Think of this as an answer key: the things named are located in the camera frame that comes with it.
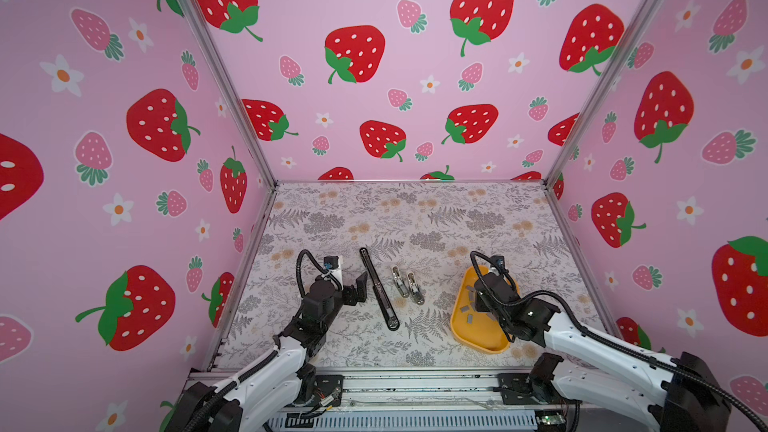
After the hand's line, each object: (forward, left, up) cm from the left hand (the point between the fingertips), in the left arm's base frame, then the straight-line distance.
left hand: (352, 271), depth 85 cm
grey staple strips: (-6, -34, -10) cm, 36 cm away
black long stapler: (-8, -10, -8) cm, 15 cm away
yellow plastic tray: (-12, -37, -11) cm, 40 cm away
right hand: (-4, -37, -2) cm, 37 cm away
